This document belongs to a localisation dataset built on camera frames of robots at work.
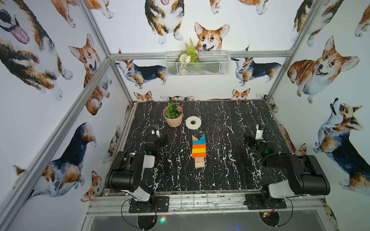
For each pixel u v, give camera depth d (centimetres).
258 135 83
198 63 88
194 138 96
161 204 74
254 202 73
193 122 107
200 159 88
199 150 92
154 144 72
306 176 46
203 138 97
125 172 46
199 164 87
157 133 83
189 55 82
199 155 90
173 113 95
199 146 94
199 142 96
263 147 73
